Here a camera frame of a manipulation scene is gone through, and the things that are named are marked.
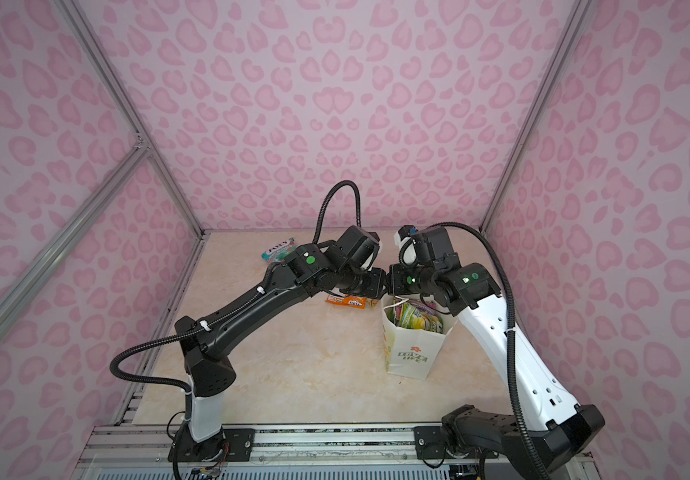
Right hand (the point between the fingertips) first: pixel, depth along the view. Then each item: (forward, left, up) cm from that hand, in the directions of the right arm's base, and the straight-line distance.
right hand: (387, 275), depth 70 cm
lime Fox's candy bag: (-3, -8, -13) cm, 16 cm away
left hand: (-1, 0, -2) cm, 2 cm away
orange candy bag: (+9, +7, -27) cm, 29 cm away
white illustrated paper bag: (-11, -6, -7) cm, 15 cm away
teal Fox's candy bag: (+29, +36, -27) cm, 54 cm away
